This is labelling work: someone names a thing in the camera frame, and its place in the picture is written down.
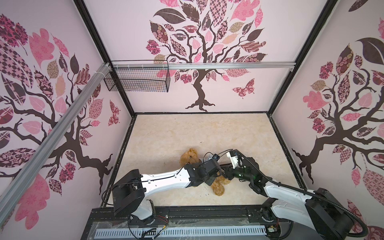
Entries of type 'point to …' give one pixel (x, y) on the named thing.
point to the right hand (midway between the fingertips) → (218, 166)
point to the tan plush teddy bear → (191, 156)
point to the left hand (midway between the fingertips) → (209, 174)
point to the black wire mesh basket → (138, 75)
